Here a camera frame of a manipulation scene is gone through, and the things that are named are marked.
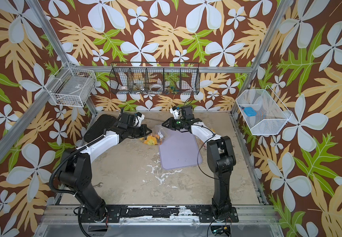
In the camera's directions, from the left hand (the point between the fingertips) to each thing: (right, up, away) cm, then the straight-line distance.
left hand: (153, 129), depth 89 cm
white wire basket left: (-47, +25, -3) cm, 53 cm away
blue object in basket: (+57, +10, -4) cm, 58 cm away
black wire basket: (+1, +34, +8) cm, 35 cm away
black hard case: (-38, +4, +19) cm, 43 cm away
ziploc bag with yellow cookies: (+3, -3, +5) cm, 7 cm away
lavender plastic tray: (+16, -14, +10) cm, 24 cm away
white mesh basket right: (+64, +8, -12) cm, 66 cm away
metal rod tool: (-3, +7, +27) cm, 28 cm away
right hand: (+6, +3, +2) cm, 7 cm away
